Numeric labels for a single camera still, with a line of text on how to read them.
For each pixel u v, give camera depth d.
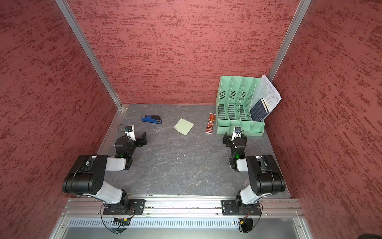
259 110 1.00
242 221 0.71
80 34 0.80
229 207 0.74
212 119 1.10
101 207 0.74
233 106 1.21
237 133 0.78
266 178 0.45
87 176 0.45
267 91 0.95
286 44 0.85
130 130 0.80
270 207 0.76
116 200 0.62
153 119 1.08
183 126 1.07
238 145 0.70
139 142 0.84
